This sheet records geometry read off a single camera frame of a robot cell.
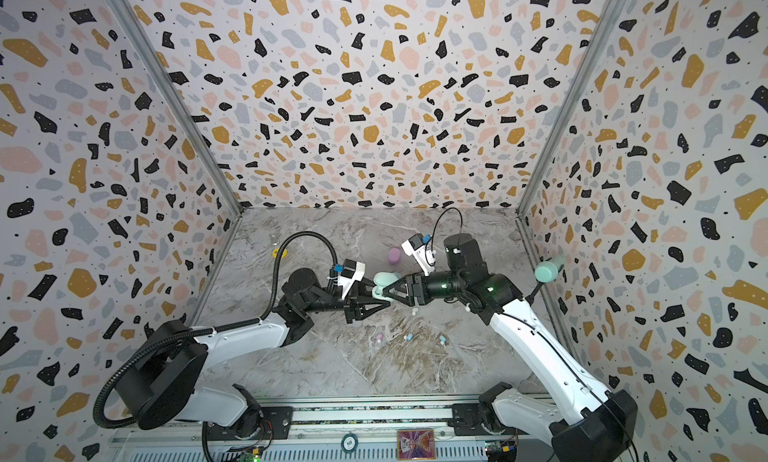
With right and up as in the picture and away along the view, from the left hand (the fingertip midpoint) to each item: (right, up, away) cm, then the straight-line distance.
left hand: (391, 297), depth 68 cm
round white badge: (-10, -36, +3) cm, 37 cm away
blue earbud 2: (+14, -16, +19) cm, 29 cm away
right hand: (0, +3, -3) cm, 4 cm away
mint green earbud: (+6, -9, +24) cm, 27 cm away
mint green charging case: (-2, +4, +2) cm, 5 cm away
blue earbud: (+5, -16, +19) cm, 25 cm away
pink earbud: (-4, -16, +19) cm, 25 cm away
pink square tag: (+6, -35, +2) cm, 35 cm away
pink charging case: (-1, +7, +38) cm, 39 cm away
